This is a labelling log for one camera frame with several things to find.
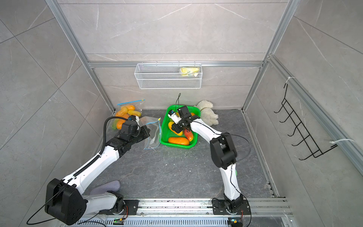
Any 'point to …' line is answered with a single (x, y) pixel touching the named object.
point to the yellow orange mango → (123, 112)
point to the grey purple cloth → (113, 186)
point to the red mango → (189, 135)
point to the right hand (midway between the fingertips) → (176, 125)
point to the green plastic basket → (173, 113)
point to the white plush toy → (207, 113)
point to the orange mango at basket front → (180, 141)
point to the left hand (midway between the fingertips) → (151, 127)
